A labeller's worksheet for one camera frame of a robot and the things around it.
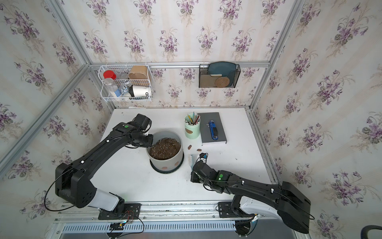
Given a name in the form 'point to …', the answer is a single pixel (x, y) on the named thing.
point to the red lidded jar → (109, 74)
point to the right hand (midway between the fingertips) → (191, 174)
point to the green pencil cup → (192, 125)
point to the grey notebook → (205, 132)
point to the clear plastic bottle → (110, 86)
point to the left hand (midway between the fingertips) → (152, 144)
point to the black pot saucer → (170, 171)
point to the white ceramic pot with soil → (166, 152)
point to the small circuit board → (116, 226)
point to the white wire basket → (126, 82)
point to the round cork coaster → (222, 82)
